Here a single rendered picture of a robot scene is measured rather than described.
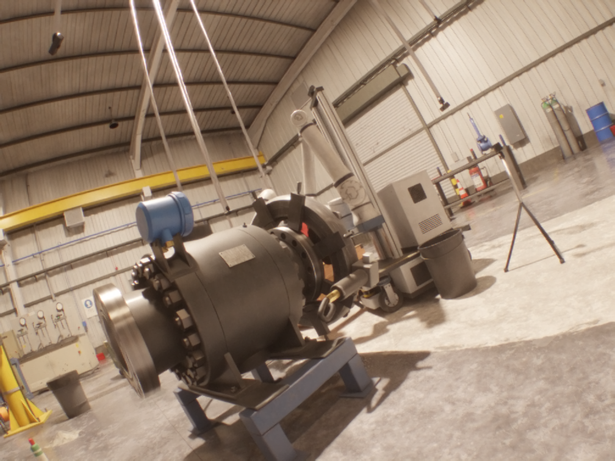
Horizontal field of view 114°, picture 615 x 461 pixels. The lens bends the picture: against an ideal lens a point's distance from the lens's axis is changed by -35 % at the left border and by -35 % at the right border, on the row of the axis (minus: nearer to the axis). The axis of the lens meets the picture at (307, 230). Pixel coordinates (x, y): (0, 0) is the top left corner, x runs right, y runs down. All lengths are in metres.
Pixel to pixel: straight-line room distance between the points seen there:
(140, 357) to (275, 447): 0.52
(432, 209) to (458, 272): 0.62
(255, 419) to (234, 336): 0.31
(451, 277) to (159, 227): 1.58
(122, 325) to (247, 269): 0.50
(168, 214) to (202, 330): 0.41
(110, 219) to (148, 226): 11.72
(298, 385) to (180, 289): 0.51
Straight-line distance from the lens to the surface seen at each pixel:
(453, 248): 1.91
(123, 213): 12.89
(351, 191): 1.91
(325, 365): 1.20
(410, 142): 10.35
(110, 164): 13.77
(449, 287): 1.97
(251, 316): 1.16
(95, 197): 12.43
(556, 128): 8.71
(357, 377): 1.33
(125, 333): 1.04
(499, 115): 9.26
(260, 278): 1.19
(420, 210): 2.31
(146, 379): 1.10
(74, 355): 7.15
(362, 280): 1.38
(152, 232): 1.08
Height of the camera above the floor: 0.65
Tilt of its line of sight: 3 degrees up
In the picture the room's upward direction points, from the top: 24 degrees counter-clockwise
